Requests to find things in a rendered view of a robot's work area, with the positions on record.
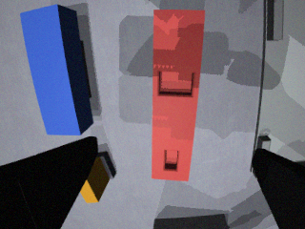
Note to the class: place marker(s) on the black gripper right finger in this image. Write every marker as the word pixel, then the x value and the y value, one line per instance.
pixel 283 185

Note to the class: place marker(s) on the yellow rectangular block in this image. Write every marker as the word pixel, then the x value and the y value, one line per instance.
pixel 97 181

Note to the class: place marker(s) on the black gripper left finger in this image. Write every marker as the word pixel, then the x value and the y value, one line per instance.
pixel 38 192

